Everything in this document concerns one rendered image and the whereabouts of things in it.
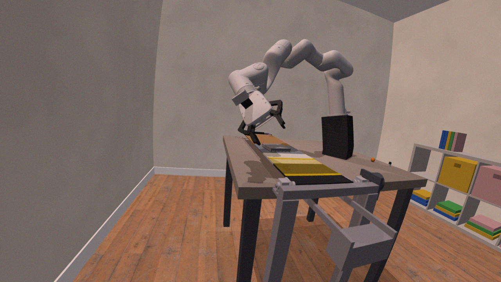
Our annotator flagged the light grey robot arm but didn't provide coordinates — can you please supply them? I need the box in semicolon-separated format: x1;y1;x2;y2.
228;39;353;116

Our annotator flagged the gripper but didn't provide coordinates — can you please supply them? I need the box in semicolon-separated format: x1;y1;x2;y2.
238;90;285;145

